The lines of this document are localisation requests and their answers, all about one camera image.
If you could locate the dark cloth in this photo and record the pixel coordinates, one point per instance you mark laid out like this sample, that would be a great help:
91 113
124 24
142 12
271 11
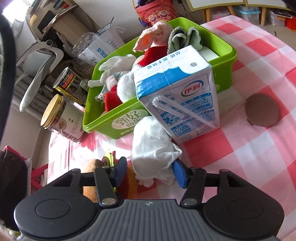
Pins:
12 185

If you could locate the low wooden drawer cabinet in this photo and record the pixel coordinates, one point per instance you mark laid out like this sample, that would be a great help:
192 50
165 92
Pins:
266 2

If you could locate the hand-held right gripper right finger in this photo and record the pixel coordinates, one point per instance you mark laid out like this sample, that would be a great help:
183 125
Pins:
181 175

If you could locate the green plastic bin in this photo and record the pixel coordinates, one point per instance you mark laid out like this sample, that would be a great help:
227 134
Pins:
104 120

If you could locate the white grey office chair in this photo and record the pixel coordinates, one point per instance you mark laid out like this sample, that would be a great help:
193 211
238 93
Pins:
37 69

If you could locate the wooden desk shelf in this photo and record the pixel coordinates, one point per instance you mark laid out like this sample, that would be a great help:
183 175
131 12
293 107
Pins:
64 20

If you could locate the blue white milk carton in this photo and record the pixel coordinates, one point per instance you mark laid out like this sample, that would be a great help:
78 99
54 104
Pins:
189 92

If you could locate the red stool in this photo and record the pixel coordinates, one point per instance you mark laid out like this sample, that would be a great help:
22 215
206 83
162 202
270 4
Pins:
39 170

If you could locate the pink fuzzy sock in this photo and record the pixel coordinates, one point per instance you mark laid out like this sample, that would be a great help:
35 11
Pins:
153 34

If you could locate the white snowman plush red scarf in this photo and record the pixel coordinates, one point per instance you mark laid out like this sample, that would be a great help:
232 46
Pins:
126 87

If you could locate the glass jar gold lid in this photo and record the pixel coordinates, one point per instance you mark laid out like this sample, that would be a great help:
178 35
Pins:
67 118

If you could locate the white printed shopping bag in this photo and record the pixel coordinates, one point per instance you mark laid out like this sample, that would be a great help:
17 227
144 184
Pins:
99 49

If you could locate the red plush toy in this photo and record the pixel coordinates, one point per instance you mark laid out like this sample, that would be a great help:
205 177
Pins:
153 56

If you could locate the bunny doll blue dress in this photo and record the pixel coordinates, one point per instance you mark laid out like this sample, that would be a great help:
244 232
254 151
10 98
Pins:
113 63

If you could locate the red printed bucket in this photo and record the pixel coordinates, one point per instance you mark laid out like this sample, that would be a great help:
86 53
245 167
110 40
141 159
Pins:
157 11

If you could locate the white cloth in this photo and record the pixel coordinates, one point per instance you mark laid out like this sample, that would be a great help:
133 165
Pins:
155 148

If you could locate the green printed can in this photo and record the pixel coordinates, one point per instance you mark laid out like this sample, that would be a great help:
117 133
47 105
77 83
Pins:
70 83

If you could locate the clear storage box blue lid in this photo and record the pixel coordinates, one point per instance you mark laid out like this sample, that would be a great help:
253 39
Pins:
247 12

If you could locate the hamburger plush toy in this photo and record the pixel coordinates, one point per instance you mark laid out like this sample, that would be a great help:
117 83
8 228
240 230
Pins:
91 183

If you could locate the pink checkered tablecloth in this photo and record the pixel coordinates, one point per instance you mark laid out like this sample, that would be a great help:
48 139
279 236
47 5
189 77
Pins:
254 157

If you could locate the red box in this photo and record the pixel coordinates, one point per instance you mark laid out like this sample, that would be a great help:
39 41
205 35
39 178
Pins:
291 22

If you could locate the grey terry towel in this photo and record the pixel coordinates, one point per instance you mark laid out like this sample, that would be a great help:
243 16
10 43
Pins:
185 39

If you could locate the brown round coaster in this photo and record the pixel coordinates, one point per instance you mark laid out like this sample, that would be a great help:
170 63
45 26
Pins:
262 110

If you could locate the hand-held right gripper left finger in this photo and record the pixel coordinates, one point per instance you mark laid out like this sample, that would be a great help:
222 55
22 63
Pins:
120 172

